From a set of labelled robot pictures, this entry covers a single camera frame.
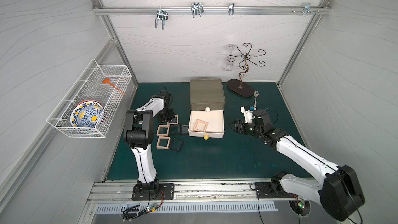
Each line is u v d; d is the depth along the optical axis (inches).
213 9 30.8
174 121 37.3
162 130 39.0
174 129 37.7
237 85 46.1
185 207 27.7
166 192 29.0
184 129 37.2
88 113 24.6
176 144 34.6
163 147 34.4
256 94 45.0
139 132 21.2
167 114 33.8
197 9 30.1
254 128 27.1
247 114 29.6
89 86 27.6
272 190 28.3
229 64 41.2
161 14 30.8
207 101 33.0
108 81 30.8
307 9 30.2
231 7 28.4
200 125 34.9
